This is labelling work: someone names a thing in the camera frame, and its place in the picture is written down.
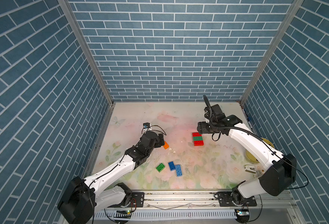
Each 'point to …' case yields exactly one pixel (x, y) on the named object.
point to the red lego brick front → (198, 143)
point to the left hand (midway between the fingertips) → (161, 136)
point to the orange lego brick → (166, 146)
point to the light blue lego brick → (178, 170)
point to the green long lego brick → (197, 138)
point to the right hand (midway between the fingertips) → (203, 128)
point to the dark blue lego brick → (172, 165)
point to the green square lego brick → (160, 167)
